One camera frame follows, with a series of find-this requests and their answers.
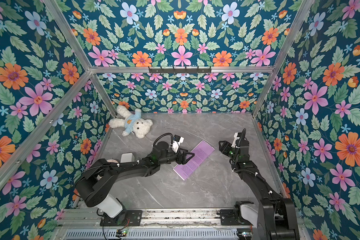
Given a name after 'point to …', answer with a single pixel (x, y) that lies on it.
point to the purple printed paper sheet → (201, 152)
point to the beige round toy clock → (112, 160)
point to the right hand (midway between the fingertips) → (226, 141)
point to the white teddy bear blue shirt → (132, 122)
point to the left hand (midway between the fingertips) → (192, 152)
